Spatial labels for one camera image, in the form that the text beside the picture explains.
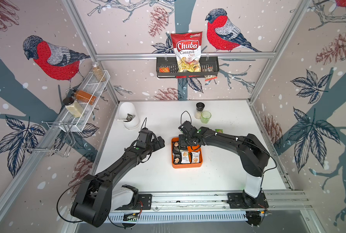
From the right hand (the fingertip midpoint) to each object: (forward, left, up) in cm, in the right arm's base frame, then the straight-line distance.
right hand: (181, 141), depth 91 cm
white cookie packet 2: (-9, -9, -3) cm, 13 cm away
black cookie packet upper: (-5, +3, -3) cm, 7 cm away
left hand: (-2, +12, +3) cm, 13 cm away
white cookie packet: (-10, -2, -3) cm, 10 cm away
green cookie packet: (+12, -26, -4) cm, 29 cm away
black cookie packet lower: (-11, +2, -2) cm, 11 cm away
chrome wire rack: (-14, +58, +23) cm, 64 cm away
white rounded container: (+20, +40, +3) cm, 45 cm away
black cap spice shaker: (+25, -13, +6) cm, 28 cm away
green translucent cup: (+23, -18, -3) cm, 29 cm away
